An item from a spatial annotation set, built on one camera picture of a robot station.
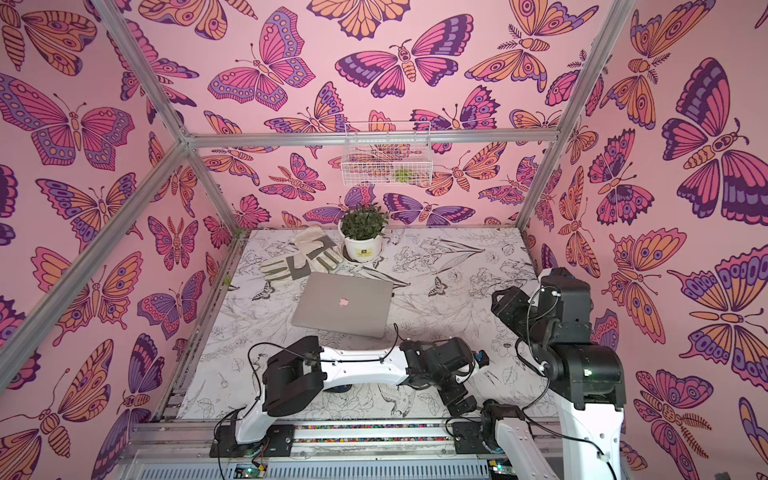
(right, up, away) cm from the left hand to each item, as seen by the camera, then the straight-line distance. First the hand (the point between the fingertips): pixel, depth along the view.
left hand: (472, 396), depth 76 cm
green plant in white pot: (-30, +45, +21) cm, 58 cm away
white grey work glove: (-51, +40, +38) cm, 75 cm away
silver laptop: (-37, +20, +21) cm, 47 cm away
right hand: (+2, +27, -13) cm, 30 cm away
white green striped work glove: (-57, +32, +33) cm, 73 cm away
